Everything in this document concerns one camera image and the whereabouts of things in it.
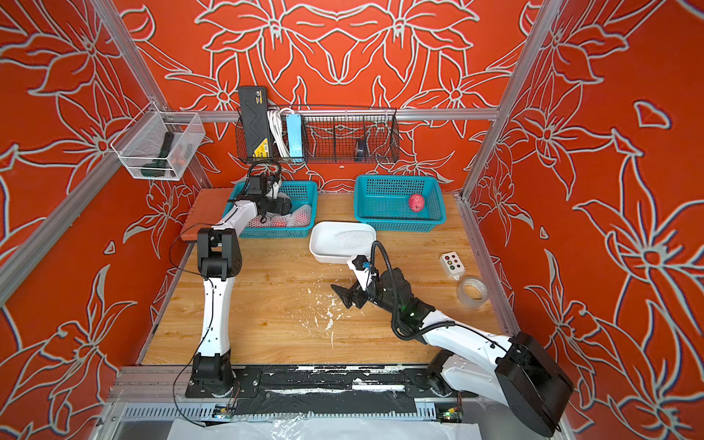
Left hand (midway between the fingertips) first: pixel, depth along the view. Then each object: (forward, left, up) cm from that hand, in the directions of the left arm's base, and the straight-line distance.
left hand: (280, 200), depth 113 cm
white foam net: (-19, -33, +1) cm, 38 cm away
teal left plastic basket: (+3, -7, +1) cm, 8 cm away
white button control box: (-26, -67, -2) cm, 72 cm away
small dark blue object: (-1, -33, +27) cm, 43 cm away
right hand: (-41, -29, +12) cm, 51 cm away
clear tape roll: (-35, -73, -4) cm, 81 cm away
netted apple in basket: (-11, -11, +3) cm, 16 cm away
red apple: (+1, -57, +1) cm, 57 cm away
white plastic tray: (-17, -25, -5) cm, 30 cm away
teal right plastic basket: (+5, -54, -4) cm, 54 cm away
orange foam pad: (-9, +27, +1) cm, 29 cm away
